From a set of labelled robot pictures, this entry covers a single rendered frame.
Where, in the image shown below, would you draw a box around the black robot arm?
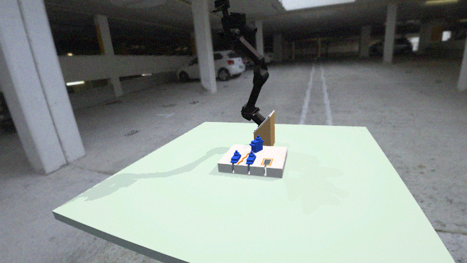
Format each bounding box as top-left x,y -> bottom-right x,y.
230,12 -> 269,127

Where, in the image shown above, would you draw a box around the blue micro servo with orange cable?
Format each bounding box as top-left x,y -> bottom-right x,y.
238,135 -> 264,164

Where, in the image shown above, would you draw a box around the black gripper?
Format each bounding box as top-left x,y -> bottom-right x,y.
212,0 -> 237,45

